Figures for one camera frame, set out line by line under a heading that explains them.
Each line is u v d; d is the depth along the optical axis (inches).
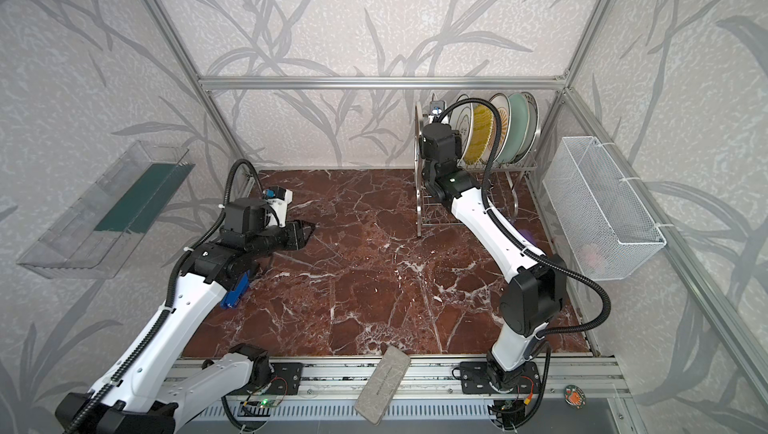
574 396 27.9
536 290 17.1
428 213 42.5
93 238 25.1
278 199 25.3
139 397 14.8
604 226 24.6
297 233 25.3
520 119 30.2
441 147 21.7
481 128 31.5
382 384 27.8
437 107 24.9
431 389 28.4
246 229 21.5
